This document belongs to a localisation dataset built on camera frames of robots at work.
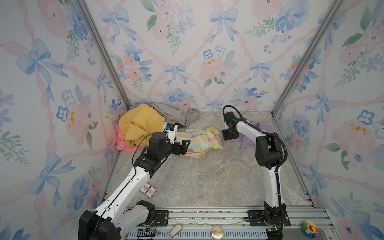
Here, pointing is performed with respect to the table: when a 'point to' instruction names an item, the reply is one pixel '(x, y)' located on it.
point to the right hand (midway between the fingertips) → (227, 136)
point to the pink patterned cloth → (121, 144)
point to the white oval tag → (175, 230)
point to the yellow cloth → (138, 123)
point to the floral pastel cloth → (202, 141)
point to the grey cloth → (191, 117)
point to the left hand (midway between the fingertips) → (183, 138)
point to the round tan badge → (217, 233)
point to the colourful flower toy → (310, 228)
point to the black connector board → (145, 232)
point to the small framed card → (148, 190)
